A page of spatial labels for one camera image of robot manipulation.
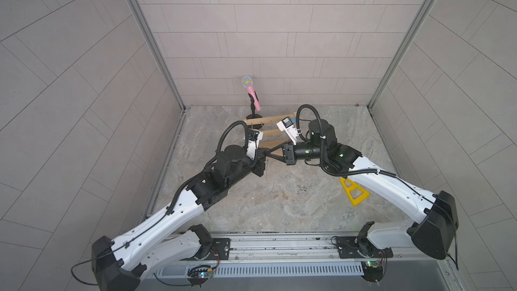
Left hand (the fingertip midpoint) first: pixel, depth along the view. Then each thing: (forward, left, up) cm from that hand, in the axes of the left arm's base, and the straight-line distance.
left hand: (272, 150), depth 69 cm
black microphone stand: (+34, +9, -20) cm, 40 cm away
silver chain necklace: (-3, -14, -26) cm, 30 cm away
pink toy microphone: (+36, +11, 0) cm, 38 cm away
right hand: (-4, +1, +2) cm, 5 cm away
